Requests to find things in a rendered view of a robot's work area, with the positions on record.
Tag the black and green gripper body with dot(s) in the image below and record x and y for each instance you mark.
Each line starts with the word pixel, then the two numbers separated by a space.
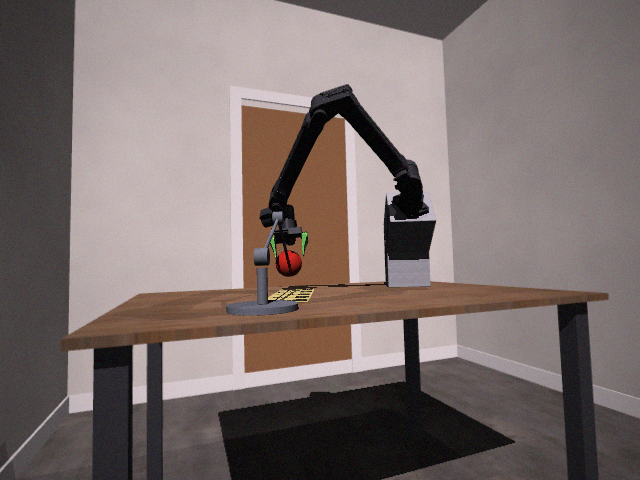
pixel 289 230

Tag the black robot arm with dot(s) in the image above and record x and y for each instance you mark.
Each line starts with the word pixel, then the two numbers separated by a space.
pixel 324 107

